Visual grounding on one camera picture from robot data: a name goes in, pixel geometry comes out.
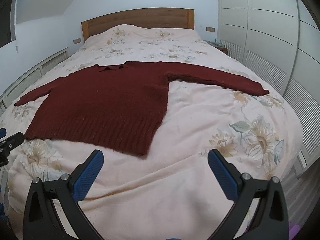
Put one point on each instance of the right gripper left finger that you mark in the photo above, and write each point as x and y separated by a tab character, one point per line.
41	220

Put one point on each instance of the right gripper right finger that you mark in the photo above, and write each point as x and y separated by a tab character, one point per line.
270	220

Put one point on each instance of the dark red knit sweater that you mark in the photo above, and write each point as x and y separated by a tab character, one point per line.
120	106

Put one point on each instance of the floral cream duvet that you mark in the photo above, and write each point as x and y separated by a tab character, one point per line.
172	192

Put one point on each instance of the wooden bedside table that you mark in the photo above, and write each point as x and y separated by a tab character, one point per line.
218	46

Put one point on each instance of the white louvered wardrobe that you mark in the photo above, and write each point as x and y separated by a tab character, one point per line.
279	41

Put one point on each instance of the wooden headboard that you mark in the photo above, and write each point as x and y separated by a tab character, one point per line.
144	18

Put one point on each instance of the left wall switch plate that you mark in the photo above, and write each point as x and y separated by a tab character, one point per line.
76	41

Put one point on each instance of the wall switch plate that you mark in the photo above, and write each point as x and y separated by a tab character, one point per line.
76	41
210	29

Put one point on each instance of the right wall switch plate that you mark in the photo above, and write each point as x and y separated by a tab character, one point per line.
210	29

